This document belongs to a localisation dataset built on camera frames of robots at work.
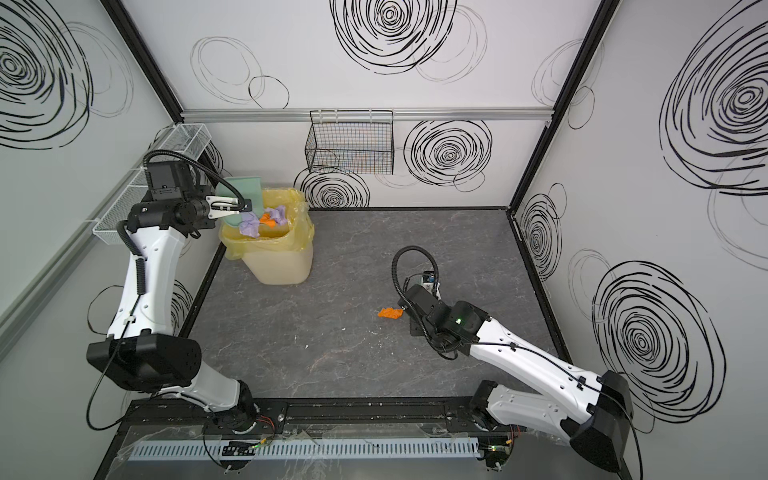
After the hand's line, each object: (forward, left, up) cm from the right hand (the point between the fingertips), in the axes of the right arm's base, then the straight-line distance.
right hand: (415, 319), depth 76 cm
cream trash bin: (+20, +41, -6) cm, 46 cm away
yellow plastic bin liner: (+19, +32, +11) cm, 39 cm away
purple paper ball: (+27, +39, +11) cm, 49 cm away
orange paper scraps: (+25, +42, +11) cm, 50 cm away
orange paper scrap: (+8, +7, -13) cm, 17 cm away
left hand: (+22, +55, +23) cm, 63 cm away
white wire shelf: (+47, +72, +22) cm, 89 cm away
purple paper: (+22, +46, +12) cm, 52 cm away
